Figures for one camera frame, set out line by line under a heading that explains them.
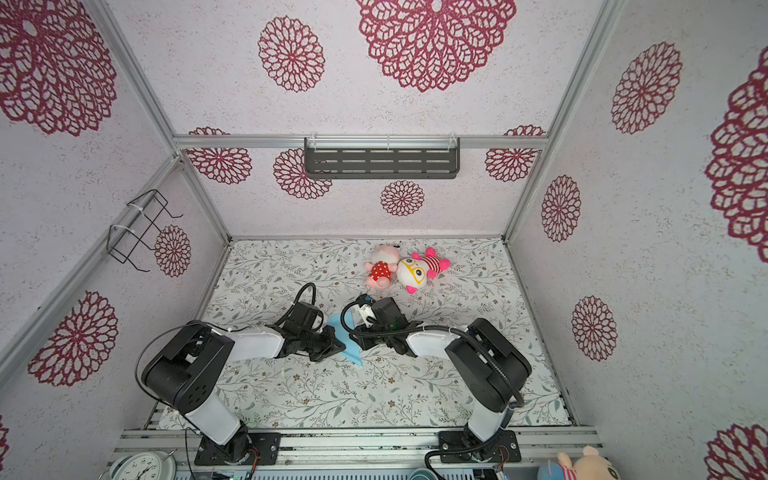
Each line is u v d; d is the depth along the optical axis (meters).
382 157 0.95
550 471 0.65
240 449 0.66
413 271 1.00
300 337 0.74
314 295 0.88
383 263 1.05
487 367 0.47
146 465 0.69
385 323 0.73
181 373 0.46
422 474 0.68
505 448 0.73
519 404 0.44
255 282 1.08
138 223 0.78
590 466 0.66
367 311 0.82
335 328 0.86
